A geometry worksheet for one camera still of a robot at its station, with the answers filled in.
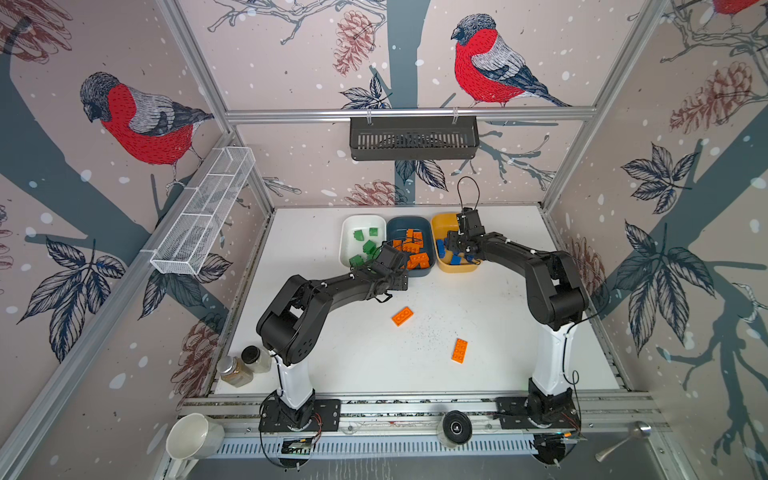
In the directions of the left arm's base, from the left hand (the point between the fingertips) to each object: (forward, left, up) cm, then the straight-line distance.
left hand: (396, 276), depth 95 cm
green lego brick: (+13, +9, -1) cm, 16 cm away
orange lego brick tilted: (-12, -2, -4) cm, 13 cm away
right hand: (+14, -22, 0) cm, 26 cm away
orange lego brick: (+8, -7, -2) cm, 11 cm away
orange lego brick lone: (-22, -18, -4) cm, 29 cm away
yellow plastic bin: (+8, -19, -3) cm, 21 cm away
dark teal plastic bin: (+20, -8, -4) cm, 21 cm away
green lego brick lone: (+9, +14, -4) cm, 17 cm away
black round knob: (-42, -12, +7) cm, 44 cm away
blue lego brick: (+15, -17, -5) cm, 24 cm away
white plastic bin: (+22, +14, -2) cm, 26 cm away
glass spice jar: (-29, +40, +2) cm, 50 cm away
